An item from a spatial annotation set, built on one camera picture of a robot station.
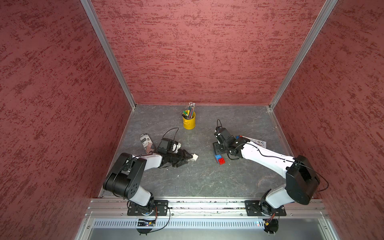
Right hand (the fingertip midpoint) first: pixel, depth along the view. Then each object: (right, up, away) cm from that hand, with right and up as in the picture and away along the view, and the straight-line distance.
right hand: (218, 149), depth 87 cm
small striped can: (-45, +2, +8) cm, 45 cm away
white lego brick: (-14, -5, +2) cm, 15 cm away
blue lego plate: (0, -6, +3) cm, 6 cm away
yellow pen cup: (-18, +15, +14) cm, 27 cm away
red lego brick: (+2, -7, -2) cm, 7 cm away
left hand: (-17, -8, +1) cm, 19 cm away
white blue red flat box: (+28, +2, +11) cm, 30 cm away
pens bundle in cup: (-19, +21, +13) cm, 31 cm away
